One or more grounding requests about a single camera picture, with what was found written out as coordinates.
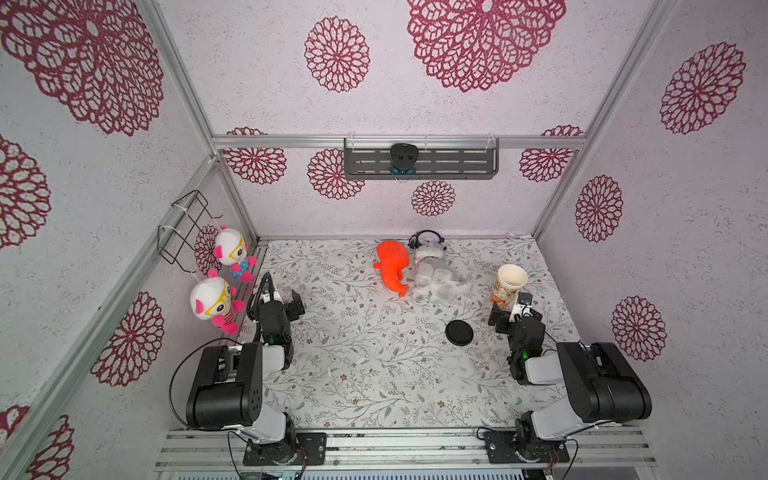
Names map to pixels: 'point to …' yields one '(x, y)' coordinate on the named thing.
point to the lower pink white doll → (212, 297)
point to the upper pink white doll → (230, 248)
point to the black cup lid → (459, 332)
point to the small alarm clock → (425, 236)
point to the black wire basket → (176, 236)
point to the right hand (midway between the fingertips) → (512, 302)
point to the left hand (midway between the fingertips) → (280, 296)
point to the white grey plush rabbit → (433, 279)
